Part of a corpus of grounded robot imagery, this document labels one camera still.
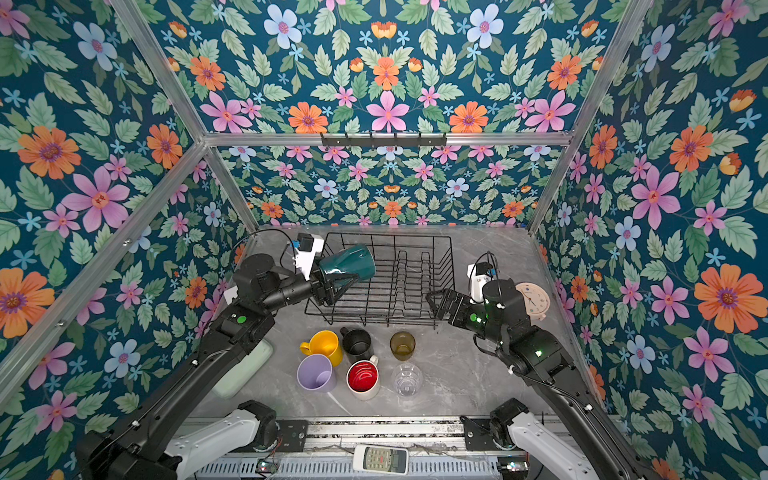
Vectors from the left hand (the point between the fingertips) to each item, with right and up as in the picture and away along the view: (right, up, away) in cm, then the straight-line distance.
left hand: (351, 264), depth 64 cm
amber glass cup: (+11, -24, +23) cm, 35 cm away
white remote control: (+6, -46, +6) cm, 47 cm away
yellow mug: (-12, -24, +23) cm, 35 cm away
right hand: (+19, -8, +3) cm, 21 cm away
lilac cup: (-13, -31, +18) cm, 38 cm away
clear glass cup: (+13, -33, +19) cm, 40 cm away
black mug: (-2, -24, +22) cm, 32 cm away
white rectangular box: (-45, -11, +32) cm, 57 cm away
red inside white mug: (0, -32, +18) cm, 37 cm away
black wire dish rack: (+12, -3, +38) cm, 40 cm away
